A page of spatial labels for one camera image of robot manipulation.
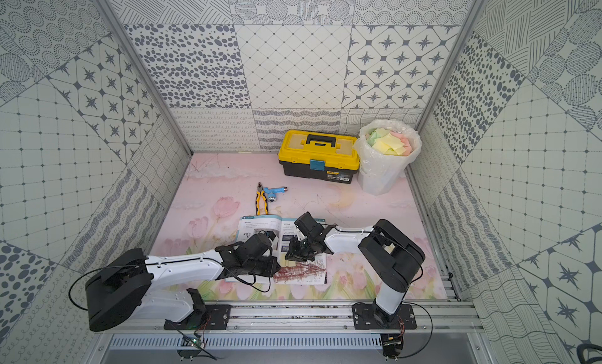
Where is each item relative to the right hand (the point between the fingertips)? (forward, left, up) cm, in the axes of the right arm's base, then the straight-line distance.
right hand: (287, 259), depth 85 cm
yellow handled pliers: (+26, +15, +1) cm, 31 cm away
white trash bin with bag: (+26, -35, +18) cm, 48 cm away
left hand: (-2, +2, +2) cm, 3 cm away
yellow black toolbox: (+38, -13, +16) cm, 44 cm away
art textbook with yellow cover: (-4, -2, -2) cm, 5 cm away
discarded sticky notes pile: (+35, -38, +27) cm, 58 cm away
